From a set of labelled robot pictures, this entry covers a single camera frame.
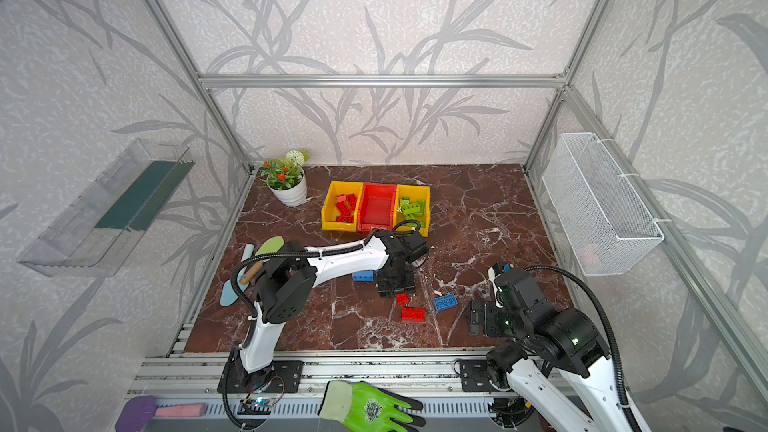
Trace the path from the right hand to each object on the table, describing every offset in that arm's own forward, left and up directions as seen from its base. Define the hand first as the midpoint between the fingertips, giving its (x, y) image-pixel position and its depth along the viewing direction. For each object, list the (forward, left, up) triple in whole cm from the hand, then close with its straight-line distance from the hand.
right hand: (480, 303), depth 69 cm
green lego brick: (+36, +15, -13) cm, 42 cm away
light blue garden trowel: (+9, +70, -17) cm, 73 cm away
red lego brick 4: (+39, +39, -16) cm, 58 cm away
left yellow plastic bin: (+37, +44, -13) cm, 59 cm away
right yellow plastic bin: (+43, +13, -12) cm, 47 cm away
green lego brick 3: (+34, +12, -15) cm, 39 cm away
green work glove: (-19, +27, -16) cm, 37 cm away
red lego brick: (+43, +37, -16) cm, 59 cm away
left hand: (+9, +16, -14) cm, 23 cm away
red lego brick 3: (+34, +39, -16) cm, 54 cm away
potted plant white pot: (+40, +57, -10) cm, 70 cm away
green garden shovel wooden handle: (+24, +62, -16) cm, 68 cm away
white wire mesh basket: (+10, -25, +18) cm, 32 cm away
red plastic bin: (+41, +28, -19) cm, 54 cm away
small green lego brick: (+41, +18, -14) cm, 47 cm away
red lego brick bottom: (+2, +15, -16) cm, 22 cm away
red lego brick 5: (+6, +19, -16) cm, 25 cm away
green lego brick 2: (+42, +12, -16) cm, 46 cm away
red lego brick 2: (+42, +41, -13) cm, 60 cm away
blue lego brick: (+6, +6, -17) cm, 19 cm away
